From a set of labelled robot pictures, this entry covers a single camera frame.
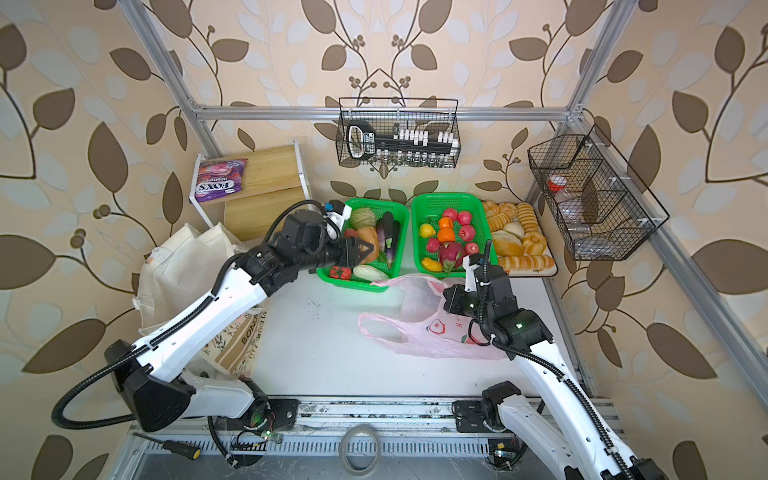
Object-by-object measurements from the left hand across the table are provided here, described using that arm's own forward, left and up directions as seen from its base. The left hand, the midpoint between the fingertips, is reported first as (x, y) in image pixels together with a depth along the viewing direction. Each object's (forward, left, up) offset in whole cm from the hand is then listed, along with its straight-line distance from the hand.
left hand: (372, 247), depth 69 cm
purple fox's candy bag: (+20, +44, +3) cm, 48 cm away
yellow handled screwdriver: (-38, +44, -29) cm, 65 cm away
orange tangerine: (+26, -23, -26) cm, 44 cm away
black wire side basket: (+11, -57, +3) cm, 58 cm away
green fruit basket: (+39, -27, -26) cm, 53 cm away
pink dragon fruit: (+15, -23, -22) cm, 35 cm away
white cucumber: (+10, +3, -27) cm, 29 cm away
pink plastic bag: (-14, -13, -13) cm, 23 cm away
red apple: (+27, -31, -26) cm, 48 cm away
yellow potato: (+3, +1, +1) cm, 3 cm away
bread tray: (+24, -50, -28) cm, 62 cm away
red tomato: (+9, +13, -26) cm, 30 cm away
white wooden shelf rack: (+22, +29, +1) cm, 36 cm away
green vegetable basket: (+34, -7, -23) cm, 41 cm away
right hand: (-6, -18, -12) cm, 22 cm away
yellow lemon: (+29, -16, -27) cm, 43 cm away
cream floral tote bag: (-1, +50, -12) cm, 51 cm away
